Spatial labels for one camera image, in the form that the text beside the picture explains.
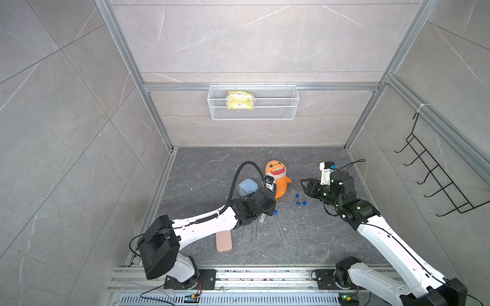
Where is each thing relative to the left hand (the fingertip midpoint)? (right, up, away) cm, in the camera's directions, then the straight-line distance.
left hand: (274, 196), depth 79 cm
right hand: (+13, +6, -3) cm, 14 cm away
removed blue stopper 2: (+18, -6, +16) cm, 25 cm away
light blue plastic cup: (-11, +3, +10) cm, 15 cm away
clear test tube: (-10, -18, +6) cm, 21 cm away
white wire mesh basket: (+1, +47, +21) cm, 51 cm away
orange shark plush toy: (+4, +11, +19) cm, 22 cm away
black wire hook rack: (+57, +3, -18) cm, 60 cm away
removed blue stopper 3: (+15, -3, +19) cm, 24 cm away
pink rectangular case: (-22, -21, +4) cm, 30 cm away
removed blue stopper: (+14, -7, +16) cm, 22 cm away
